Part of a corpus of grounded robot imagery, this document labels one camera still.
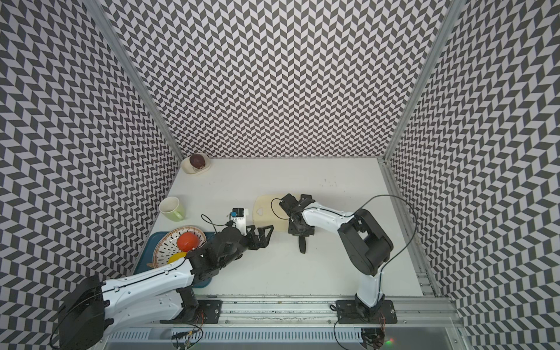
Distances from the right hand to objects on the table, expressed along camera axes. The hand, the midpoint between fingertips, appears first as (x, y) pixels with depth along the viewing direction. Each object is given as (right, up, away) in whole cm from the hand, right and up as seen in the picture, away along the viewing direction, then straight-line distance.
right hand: (300, 234), depth 91 cm
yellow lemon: (-48, -7, -8) cm, 49 cm away
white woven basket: (-54, -4, -4) cm, 54 cm away
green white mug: (-55, +11, 0) cm, 56 cm away
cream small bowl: (-60, +29, +25) cm, 71 cm away
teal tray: (-60, -8, -8) cm, 61 cm away
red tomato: (-44, -1, -7) cm, 45 cm away
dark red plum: (-53, +33, +22) cm, 66 cm away
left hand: (-14, +5, -12) cm, 19 cm away
